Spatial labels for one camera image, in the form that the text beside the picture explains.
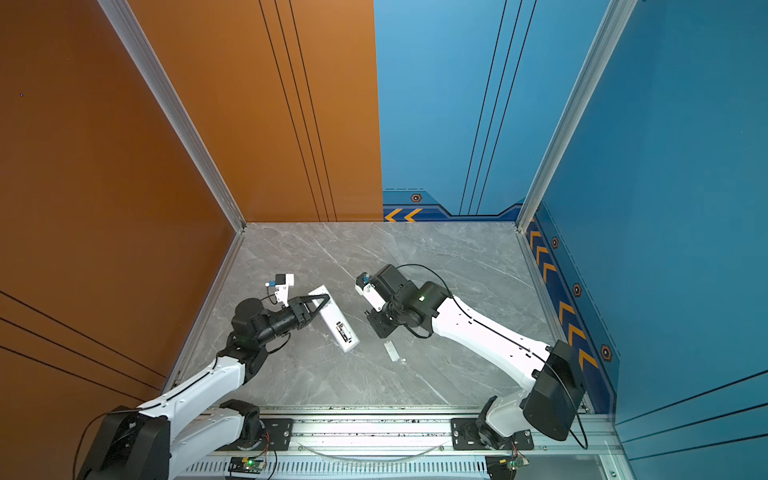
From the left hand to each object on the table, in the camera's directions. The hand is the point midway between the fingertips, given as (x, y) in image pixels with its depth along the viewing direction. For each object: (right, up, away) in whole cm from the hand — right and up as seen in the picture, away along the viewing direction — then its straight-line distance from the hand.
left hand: (329, 298), depth 77 cm
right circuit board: (+43, -39, -6) cm, 59 cm away
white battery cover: (+16, -17, +10) cm, 26 cm away
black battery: (+4, -8, -1) cm, 9 cm away
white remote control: (+2, -6, -1) cm, 6 cm away
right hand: (+11, -5, -1) cm, 12 cm away
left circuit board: (-19, -39, -6) cm, 44 cm away
